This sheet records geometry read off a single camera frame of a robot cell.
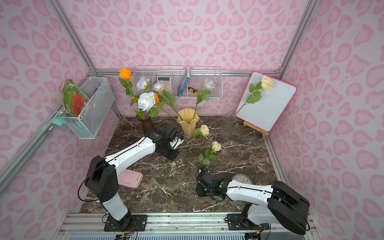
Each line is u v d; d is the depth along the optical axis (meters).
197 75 0.95
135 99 0.88
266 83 0.77
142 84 0.79
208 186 0.63
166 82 0.96
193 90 0.98
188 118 0.98
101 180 0.46
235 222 0.73
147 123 0.93
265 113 0.95
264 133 1.06
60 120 0.62
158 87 0.79
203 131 0.90
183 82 0.88
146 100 0.64
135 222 0.72
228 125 0.95
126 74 0.80
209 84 0.82
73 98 0.73
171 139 0.71
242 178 0.86
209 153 0.97
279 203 0.41
